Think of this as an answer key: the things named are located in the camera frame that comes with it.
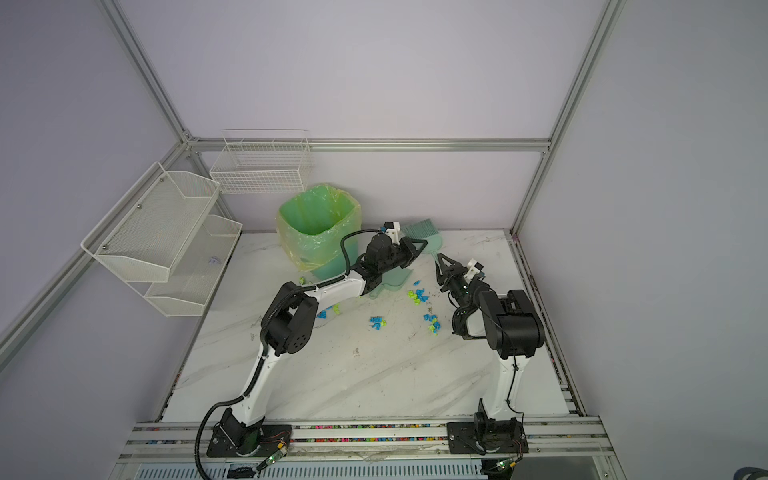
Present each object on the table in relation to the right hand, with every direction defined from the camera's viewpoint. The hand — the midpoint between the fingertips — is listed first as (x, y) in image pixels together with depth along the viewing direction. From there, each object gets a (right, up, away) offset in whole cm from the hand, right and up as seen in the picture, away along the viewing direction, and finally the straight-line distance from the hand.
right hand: (433, 257), depth 89 cm
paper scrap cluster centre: (-17, -21, +4) cm, 28 cm away
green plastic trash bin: (-31, -3, +5) cm, 32 cm away
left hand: (-1, +5, +2) cm, 5 cm away
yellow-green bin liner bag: (-42, +12, +18) cm, 48 cm away
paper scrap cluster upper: (-4, -13, +12) cm, 18 cm away
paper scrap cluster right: (+1, -22, +4) cm, 22 cm away
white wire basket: (-55, +31, +6) cm, 63 cm away
